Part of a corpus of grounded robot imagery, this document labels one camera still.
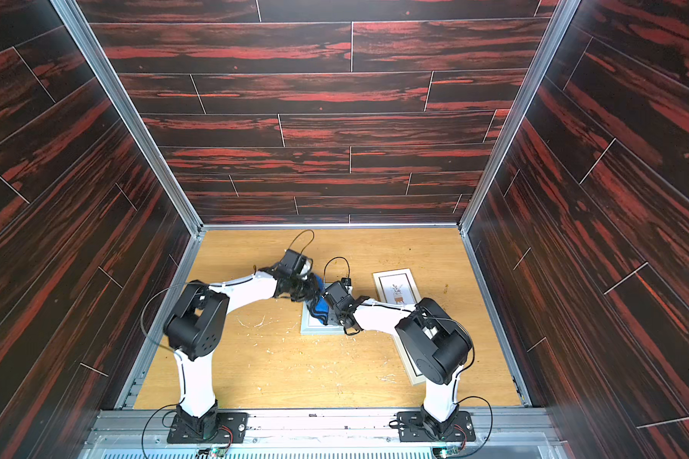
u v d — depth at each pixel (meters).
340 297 0.74
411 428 0.73
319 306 0.91
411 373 0.82
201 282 0.56
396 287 1.01
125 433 0.73
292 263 0.79
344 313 0.73
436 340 0.49
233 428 0.73
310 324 0.91
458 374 0.50
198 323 0.52
